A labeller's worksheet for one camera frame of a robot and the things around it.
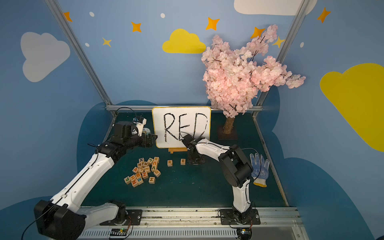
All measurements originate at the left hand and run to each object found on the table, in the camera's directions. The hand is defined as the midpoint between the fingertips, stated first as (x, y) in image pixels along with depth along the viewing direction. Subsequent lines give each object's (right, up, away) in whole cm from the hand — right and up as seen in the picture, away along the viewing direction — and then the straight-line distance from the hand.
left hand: (150, 133), depth 79 cm
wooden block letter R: (+9, -19, +12) cm, 24 cm away
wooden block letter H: (-12, -26, +6) cm, 30 cm away
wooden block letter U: (-1, -19, +12) cm, 22 cm away
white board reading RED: (+10, +5, +9) cm, 15 cm away
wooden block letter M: (-1, -27, +5) cm, 28 cm away
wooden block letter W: (-7, -28, +5) cm, 29 cm away
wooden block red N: (-10, -29, +5) cm, 31 cm away
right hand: (+25, -18, +15) cm, 34 cm away
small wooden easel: (+12, -11, +16) cm, 23 cm away
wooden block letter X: (-10, -18, +13) cm, 24 cm away
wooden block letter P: (-15, -27, +5) cm, 31 cm away
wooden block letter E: (+17, -19, +13) cm, 28 cm away
